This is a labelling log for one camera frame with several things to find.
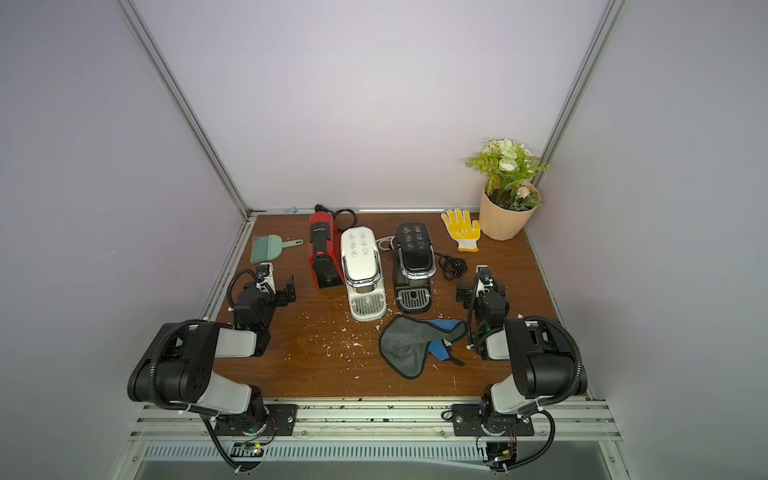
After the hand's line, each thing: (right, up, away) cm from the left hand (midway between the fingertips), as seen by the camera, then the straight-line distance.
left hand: (280, 274), depth 91 cm
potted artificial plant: (+78, +27, +12) cm, 83 cm away
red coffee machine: (+16, +5, -8) cm, 19 cm away
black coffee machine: (+41, +4, -15) cm, 44 cm away
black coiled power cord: (+56, +1, +9) cm, 56 cm away
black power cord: (+4, +24, +33) cm, 41 cm away
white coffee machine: (+28, +2, -15) cm, 32 cm away
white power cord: (+33, +9, +12) cm, 36 cm away
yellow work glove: (+62, +14, +23) cm, 68 cm away
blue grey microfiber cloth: (+39, -19, -8) cm, 44 cm away
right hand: (+62, 0, -1) cm, 62 cm away
